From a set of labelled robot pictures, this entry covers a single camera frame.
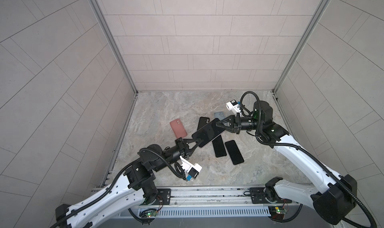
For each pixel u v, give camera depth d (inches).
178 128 38.1
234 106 25.2
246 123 23.1
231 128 23.1
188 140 22.4
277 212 26.7
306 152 17.8
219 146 34.3
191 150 21.6
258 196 28.0
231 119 23.9
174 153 21.0
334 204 17.1
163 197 27.7
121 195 18.2
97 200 16.9
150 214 25.6
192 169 20.1
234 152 34.0
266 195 27.4
